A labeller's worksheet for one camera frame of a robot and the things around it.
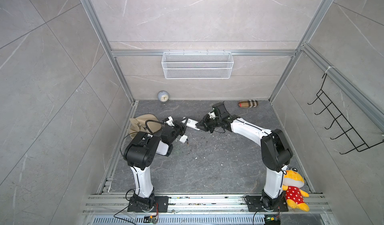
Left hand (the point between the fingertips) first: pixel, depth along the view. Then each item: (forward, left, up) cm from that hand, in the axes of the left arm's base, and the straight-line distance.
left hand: (188, 115), depth 90 cm
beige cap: (-6, +24, +2) cm, 25 cm away
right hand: (-6, -4, -2) cm, 7 cm away
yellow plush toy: (-38, -53, -9) cm, 65 cm away
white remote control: (-5, -2, -2) cm, 6 cm away
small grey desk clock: (+27, +20, -10) cm, 35 cm away
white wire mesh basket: (+33, -7, +14) cm, 36 cm away
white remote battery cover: (-7, +4, -15) cm, 18 cm away
